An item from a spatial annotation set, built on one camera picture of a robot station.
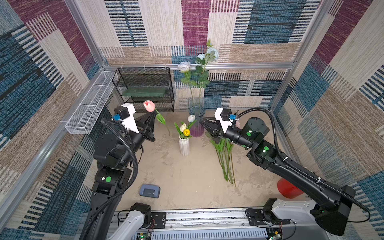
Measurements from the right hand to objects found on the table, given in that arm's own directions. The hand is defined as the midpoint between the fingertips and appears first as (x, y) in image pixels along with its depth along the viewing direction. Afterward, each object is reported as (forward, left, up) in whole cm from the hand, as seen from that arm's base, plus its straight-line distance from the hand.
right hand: (203, 120), depth 60 cm
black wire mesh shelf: (+52, +42, -19) cm, 69 cm away
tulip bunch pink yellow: (+4, +9, -12) cm, 15 cm away
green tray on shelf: (+37, +35, -14) cm, 53 cm away
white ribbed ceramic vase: (+7, +10, -29) cm, 32 cm away
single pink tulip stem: (+13, -10, -39) cm, 42 cm away
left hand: (-2, +17, +7) cm, 18 cm away
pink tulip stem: (+5, -17, -40) cm, 44 cm away
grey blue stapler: (-15, +28, -40) cm, 51 cm away
